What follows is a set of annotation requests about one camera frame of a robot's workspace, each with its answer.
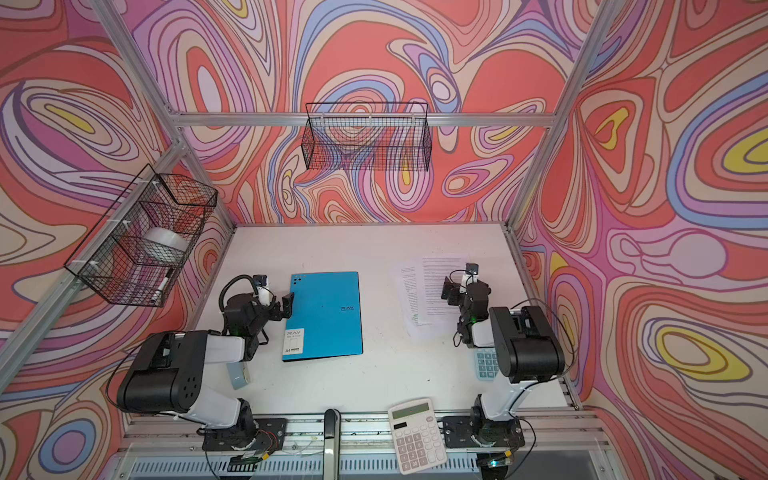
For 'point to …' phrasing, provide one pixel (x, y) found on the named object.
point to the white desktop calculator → (417, 436)
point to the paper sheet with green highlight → (412, 281)
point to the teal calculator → (486, 363)
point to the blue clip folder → (327, 318)
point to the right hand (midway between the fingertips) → (462, 283)
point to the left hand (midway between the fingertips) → (281, 290)
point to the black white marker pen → (160, 289)
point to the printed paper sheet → (434, 270)
